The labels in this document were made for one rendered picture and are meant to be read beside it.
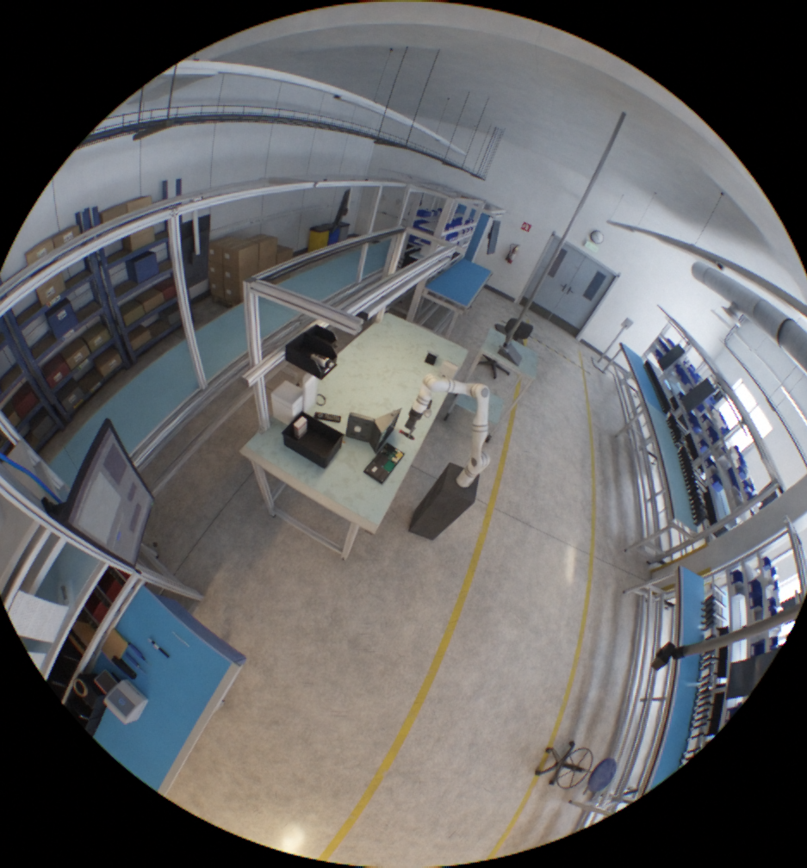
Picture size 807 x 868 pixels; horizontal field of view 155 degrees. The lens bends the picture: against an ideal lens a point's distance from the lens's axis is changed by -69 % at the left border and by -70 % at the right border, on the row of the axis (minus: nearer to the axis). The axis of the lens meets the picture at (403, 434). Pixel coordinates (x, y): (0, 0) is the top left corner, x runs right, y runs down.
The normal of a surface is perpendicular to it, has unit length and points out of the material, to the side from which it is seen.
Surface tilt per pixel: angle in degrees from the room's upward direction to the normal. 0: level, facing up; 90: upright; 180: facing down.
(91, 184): 90
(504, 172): 90
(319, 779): 0
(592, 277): 90
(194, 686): 0
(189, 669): 0
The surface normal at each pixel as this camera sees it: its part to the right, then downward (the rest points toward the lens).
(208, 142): 0.89, 0.46
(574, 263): -0.39, 0.66
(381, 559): 0.25, -0.59
